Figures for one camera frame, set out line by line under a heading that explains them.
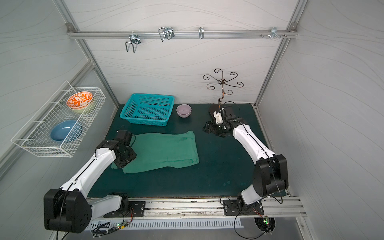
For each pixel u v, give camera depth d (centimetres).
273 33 77
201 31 72
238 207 66
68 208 39
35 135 58
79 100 74
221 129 72
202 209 75
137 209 74
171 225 64
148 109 118
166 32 76
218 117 80
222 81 90
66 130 66
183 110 113
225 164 88
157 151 95
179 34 77
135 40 79
